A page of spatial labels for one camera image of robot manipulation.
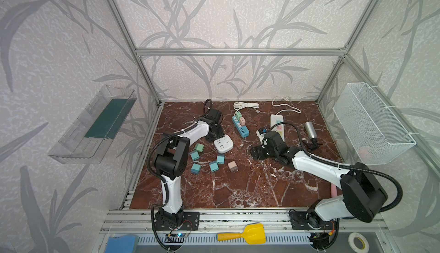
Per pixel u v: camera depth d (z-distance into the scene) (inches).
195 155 36.3
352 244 26.8
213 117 31.5
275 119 42.5
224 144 37.8
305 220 28.8
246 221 29.7
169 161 20.7
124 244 26.3
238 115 41.3
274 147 26.3
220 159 35.8
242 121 40.0
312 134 39.7
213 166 35.0
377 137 23.9
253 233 27.9
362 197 16.8
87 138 25.3
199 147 37.9
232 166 34.9
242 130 40.1
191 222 28.4
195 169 34.7
